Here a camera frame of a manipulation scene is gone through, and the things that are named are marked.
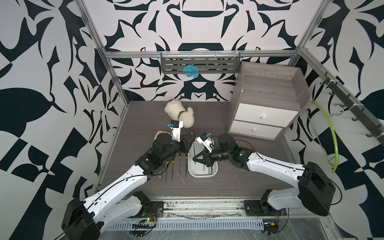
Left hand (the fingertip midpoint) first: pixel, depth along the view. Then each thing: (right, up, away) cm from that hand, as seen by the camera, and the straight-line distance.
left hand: (193, 133), depth 72 cm
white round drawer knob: (+38, +8, +9) cm, 40 cm away
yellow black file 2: (+6, -23, +15) cm, 28 cm away
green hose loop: (+62, -5, +2) cm, 62 cm away
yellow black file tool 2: (-12, -19, +17) cm, 28 cm away
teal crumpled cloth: (-1, +36, +19) cm, 40 cm away
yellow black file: (0, -6, +1) cm, 6 cm away
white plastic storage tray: (+3, -22, +15) cm, 27 cm away
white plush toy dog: (-12, +12, +30) cm, 35 cm away
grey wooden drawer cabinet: (+42, +19, +9) cm, 47 cm away
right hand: (0, -12, +2) cm, 12 cm away
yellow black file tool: (-4, -15, +15) cm, 21 cm away
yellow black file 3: (+11, -22, +15) cm, 29 cm away
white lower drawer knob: (+38, 0, +22) cm, 44 cm away
